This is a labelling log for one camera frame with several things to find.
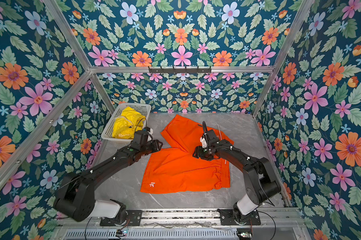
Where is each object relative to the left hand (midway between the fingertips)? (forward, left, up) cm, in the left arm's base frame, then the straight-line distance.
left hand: (163, 140), depth 86 cm
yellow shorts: (+18, +28, -6) cm, 34 cm away
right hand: (-6, -19, -8) cm, 22 cm away
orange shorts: (-12, -6, -15) cm, 20 cm away
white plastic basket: (+37, +19, -9) cm, 42 cm away
